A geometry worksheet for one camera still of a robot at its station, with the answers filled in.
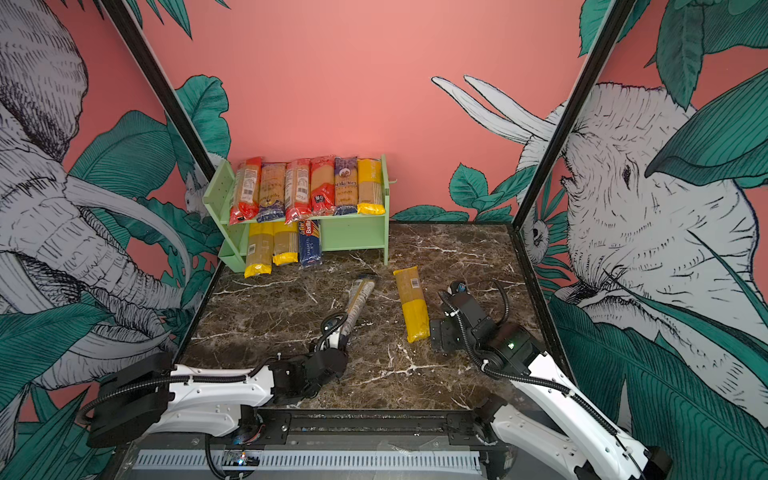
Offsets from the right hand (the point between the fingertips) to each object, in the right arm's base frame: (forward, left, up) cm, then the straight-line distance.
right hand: (444, 322), depth 72 cm
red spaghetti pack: (+31, +55, +11) cm, 64 cm away
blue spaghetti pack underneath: (+29, +39, -3) cm, 49 cm away
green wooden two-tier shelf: (+37, +22, -7) cm, 44 cm away
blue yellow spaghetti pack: (+36, +49, +11) cm, 61 cm away
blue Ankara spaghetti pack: (+40, +27, +10) cm, 50 cm away
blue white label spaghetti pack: (+15, +23, -12) cm, 30 cm away
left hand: (+2, +26, -12) cm, 28 cm away
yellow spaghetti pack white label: (+15, +6, -18) cm, 24 cm away
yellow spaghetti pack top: (+40, +20, +10) cm, 46 cm away
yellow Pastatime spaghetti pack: (+28, +47, -4) cm, 55 cm away
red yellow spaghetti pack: (+38, +34, +11) cm, 53 cm away
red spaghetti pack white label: (+36, +41, +11) cm, 56 cm away
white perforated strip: (-27, +31, -20) cm, 45 cm away
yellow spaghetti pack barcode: (+26, +55, -5) cm, 61 cm away
